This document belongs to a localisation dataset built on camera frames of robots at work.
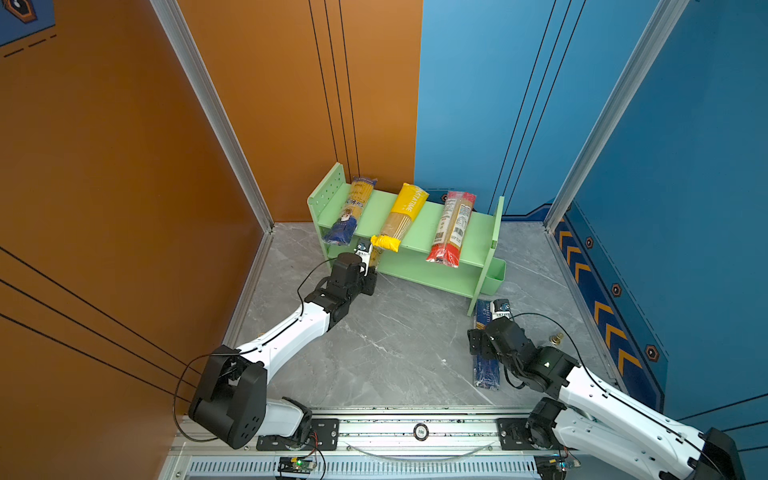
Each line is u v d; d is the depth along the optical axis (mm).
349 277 647
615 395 482
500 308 698
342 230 773
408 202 849
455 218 794
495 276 1020
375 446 725
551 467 697
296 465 707
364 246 737
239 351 451
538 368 554
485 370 807
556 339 874
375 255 840
